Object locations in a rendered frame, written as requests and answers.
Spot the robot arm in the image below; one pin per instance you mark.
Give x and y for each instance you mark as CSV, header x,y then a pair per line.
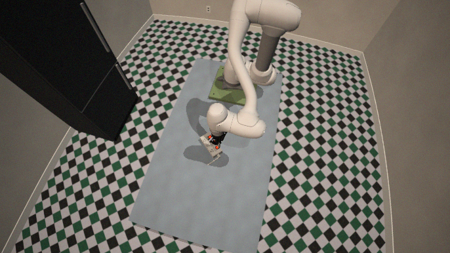
x,y
276,17

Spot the beige power strip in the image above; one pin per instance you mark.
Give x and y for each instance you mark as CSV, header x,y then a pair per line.
x,y
213,149

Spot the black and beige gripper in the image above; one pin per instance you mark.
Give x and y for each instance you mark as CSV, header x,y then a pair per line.
x,y
218,139

